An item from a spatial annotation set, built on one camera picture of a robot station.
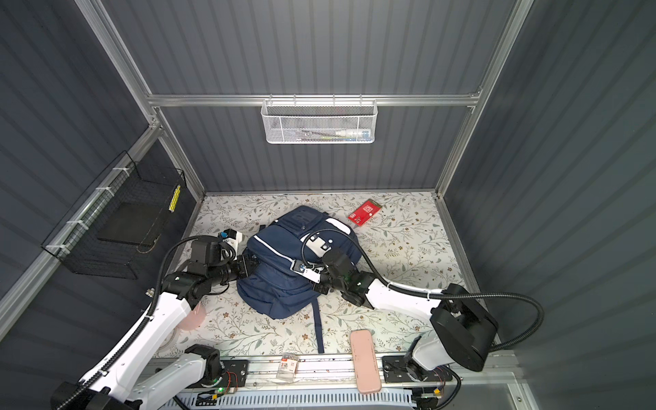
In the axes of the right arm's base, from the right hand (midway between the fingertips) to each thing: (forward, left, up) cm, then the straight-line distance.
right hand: (309, 268), depth 82 cm
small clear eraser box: (-26, +6, -10) cm, 29 cm away
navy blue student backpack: (-4, +7, +5) cm, 10 cm away
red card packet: (+34, -21, -12) cm, 42 cm away
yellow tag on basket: (+18, +45, +15) cm, 50 cm away
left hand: (0, +16, +5) cm, 16 cm away
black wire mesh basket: (+6, +55, +17) cm, 58 cm away
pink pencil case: (-25, -17, -11) cm, 32 cm away
